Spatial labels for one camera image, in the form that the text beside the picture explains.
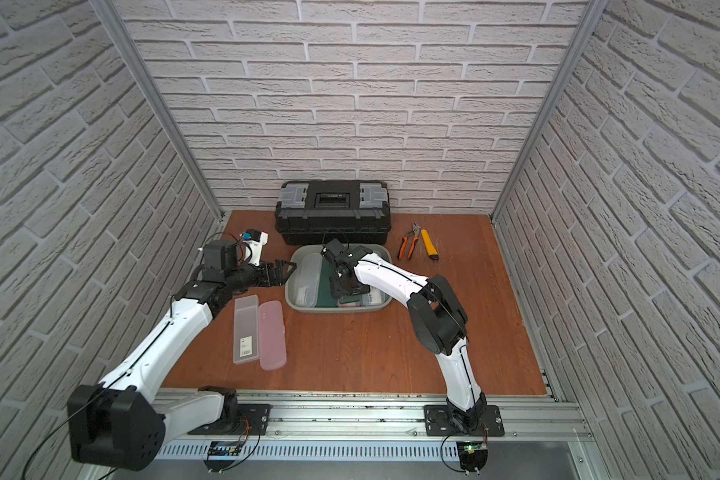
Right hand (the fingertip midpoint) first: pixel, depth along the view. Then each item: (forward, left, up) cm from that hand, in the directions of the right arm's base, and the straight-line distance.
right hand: (350, 289), depth 92 cm
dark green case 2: (-5, +2, +2) cm, 5 cm away
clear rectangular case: (-10, +32, -3) cm, 33 cm away
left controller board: (-40, +33, -7) cm, 52 cm away
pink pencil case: (-13, +24, -5) cm, 28 cm away
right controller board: (-44, -29, -8) cm, 53 cm away
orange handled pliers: (+26, -26, -5) cm, 37 cm away
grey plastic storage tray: (+14, +19, +1) cm, 24 cm away
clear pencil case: (+1, +15, -3) cm, 15 cm away
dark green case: (-3, +7, 0) cm, 8 cm away
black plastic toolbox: (+24, +12, +12) cm, 29 cm away
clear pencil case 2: (-3, -7, -2) cm, 8 cm away
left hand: (+1, +16, +16) cm, 23 cm away
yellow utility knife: (+19, -30, -6) cm, 36 cm away
